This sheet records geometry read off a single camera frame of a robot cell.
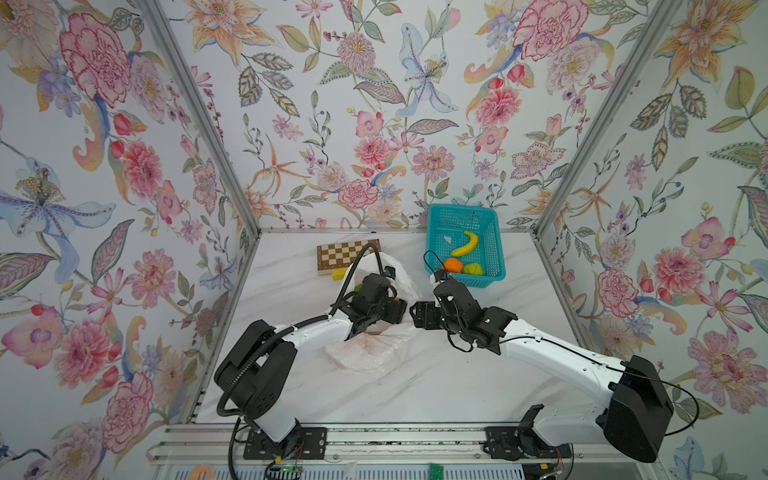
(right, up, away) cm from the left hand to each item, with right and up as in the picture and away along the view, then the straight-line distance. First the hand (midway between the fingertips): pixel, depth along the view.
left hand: (402, 304), depth 89 cm
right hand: (+4, 0, -7) cm, 8 cm away
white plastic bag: (-3, -9, -10) cm, 14 cm away
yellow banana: (+27, +18, +25) cm, 41 cm away
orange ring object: (-47, -36, -18) cm, 62 cm away
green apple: (+25, +10, +12) cm, 29 cm away
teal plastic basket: (+27, +20, +28) cm, 44 cm away
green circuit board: (+7, -36, -19) cm, 41 cm away
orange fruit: (+18, +11, +14) cm, 26 cm away
